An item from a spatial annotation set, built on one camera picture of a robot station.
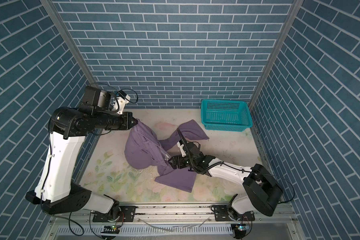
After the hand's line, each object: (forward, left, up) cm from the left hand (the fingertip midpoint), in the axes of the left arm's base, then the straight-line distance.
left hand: (138, 121), depth 61 cm
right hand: (-2, -13, -30) cm, 32 cm away
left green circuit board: (-33, +17, -43) cm, 57 cm away
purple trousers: (-3, +2, -20) cm, 20 cm away
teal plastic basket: (+30, -48, -29) cm, 64 cm away
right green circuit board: (-35, -47, -40) cm, 71 cm away
